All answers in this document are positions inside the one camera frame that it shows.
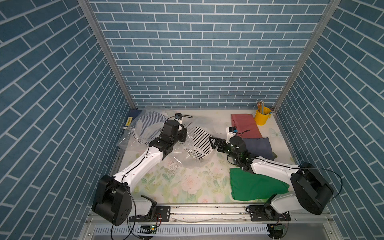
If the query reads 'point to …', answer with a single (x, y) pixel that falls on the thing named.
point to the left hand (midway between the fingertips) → (187, 128)
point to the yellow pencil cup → (260, 119)
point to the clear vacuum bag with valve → (178, 155)
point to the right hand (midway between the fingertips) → (216, 140)
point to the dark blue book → (132, 114)
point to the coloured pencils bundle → (260, 106)
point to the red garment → (246, 125)
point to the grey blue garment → (259, 147)
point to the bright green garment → (246, 186)
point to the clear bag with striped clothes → (145, 125)
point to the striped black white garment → (202, 145)
